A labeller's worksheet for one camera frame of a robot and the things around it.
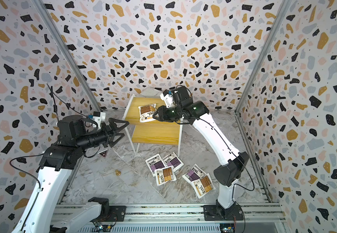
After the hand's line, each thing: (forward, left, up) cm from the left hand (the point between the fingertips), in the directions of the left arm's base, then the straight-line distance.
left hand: (127, 128), depth 61 cm
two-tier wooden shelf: (+15, -7, -23) cm, 28 cm away
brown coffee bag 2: (-6, -14, -37) cm, 40 cm away
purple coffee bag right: (-5, -32, -38) cm, 50 cm away
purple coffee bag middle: (+4, -19, -38) cm, 42 cm away
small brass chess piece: (-4, +14, -36) cm, 39 cm away
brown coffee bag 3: (-13, -36, -37) cm, 53 cm away
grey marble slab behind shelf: (+47, -3, -17) cm, 50 cm away
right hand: (+9, -10, -3) cm, 14 cm away
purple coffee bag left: (+2, -7, -38) cm, 39 cm away
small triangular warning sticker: (+10, +28, -39) cm, 49 cm away
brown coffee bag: (+13, -6, -3) cm, 14 cm away
